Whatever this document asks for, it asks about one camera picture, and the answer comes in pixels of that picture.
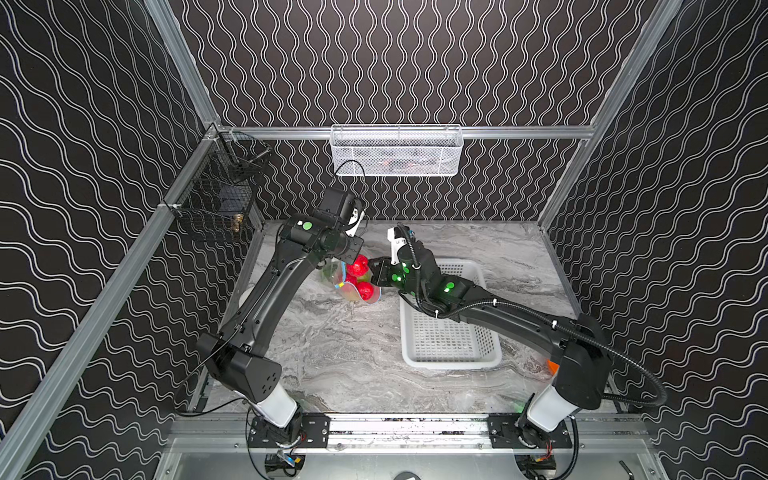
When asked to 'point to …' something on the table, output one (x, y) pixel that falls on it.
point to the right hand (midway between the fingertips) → (367, 263)
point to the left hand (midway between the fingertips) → (354, 244)
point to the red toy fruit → (366, 290)
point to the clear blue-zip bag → (357, 287)
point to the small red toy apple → (359, 266)
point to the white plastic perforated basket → (432, 342)
